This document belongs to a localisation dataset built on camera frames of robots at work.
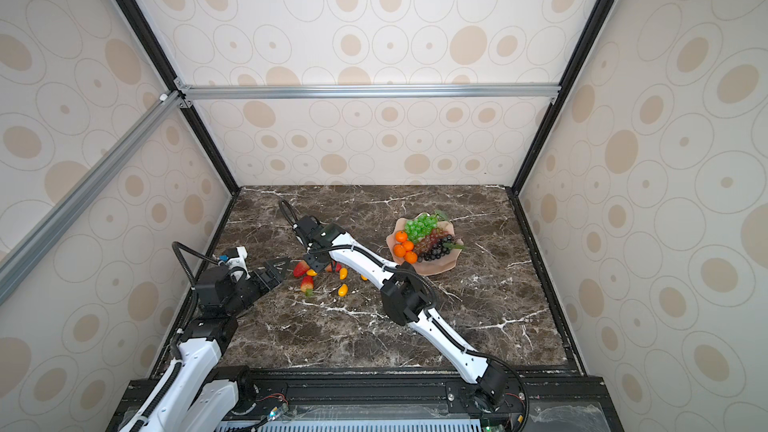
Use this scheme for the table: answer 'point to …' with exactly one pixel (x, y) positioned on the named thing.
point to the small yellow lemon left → (311, 272)
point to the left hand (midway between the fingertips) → (287, 262)
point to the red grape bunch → (426, 244)
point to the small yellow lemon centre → (344, 273)
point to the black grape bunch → (438, 250)
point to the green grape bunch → (420, 226)
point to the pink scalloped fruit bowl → (431, 267)
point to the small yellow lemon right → (363, 277)
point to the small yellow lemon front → (343, 290)
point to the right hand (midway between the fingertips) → (320, 259)
